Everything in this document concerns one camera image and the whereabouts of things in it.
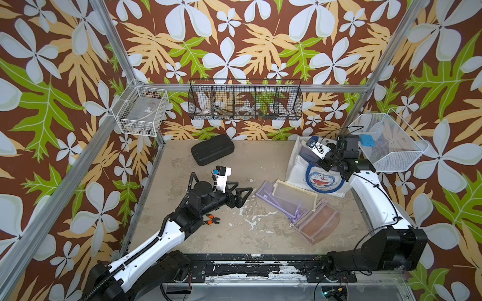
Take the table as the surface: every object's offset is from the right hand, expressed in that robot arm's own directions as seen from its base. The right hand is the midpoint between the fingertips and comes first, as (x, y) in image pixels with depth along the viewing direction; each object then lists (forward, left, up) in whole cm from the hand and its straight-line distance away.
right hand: (321, 149), depth 82 cm
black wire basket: (+32, +33, +5) cm, 46 cm away
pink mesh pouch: (-25, -1, -25) cm, 35 cm away
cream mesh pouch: (-8, +7, -27) cm, 29 cm away
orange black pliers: (-22, +49, -26) cm, 60 cm away
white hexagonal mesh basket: (-1, -31, +3) cm, 31 cm away
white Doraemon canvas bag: (-7, +4, -10) cm, 13 cm away
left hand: (-19, +34, 0) cm, 39 cm away
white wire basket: (+17, +83, +9) cm, 85 cm away
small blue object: (+5, -22, 0) cm, 23 cm away
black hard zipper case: (+17, +55, -19) cm, 60 cm away
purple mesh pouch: (-18, +11, -26) cm, 33 cm away
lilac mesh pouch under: (+3, +4, -6) cm, 8 cm away
